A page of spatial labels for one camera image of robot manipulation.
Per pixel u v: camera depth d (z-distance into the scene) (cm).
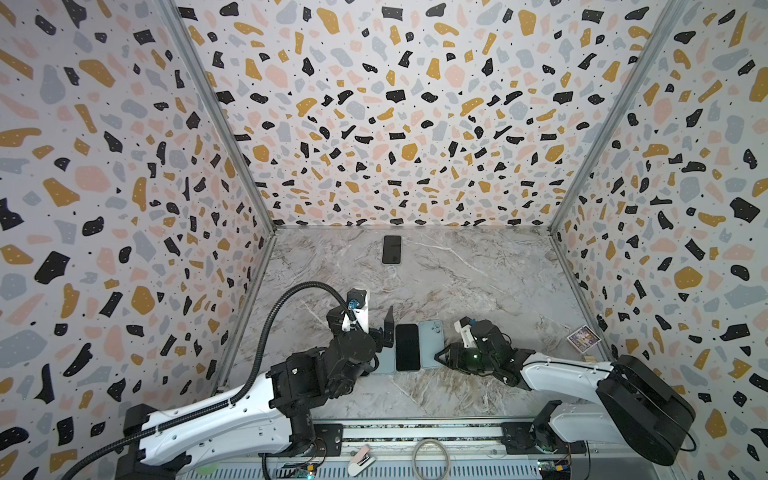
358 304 54
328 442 73
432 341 91
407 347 91
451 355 80
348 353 45
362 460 70
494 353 68
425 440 75
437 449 73
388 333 60
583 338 90
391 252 114
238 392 44
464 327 82
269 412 44
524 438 73
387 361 85
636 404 43
